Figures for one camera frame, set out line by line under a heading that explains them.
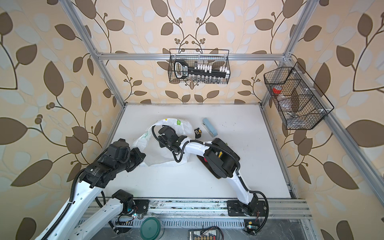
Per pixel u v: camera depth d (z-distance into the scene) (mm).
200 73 843
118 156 541
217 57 911
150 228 608
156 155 951
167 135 728
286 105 733
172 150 692
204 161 886
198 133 999
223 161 532
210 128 1010
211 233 668
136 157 642
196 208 753
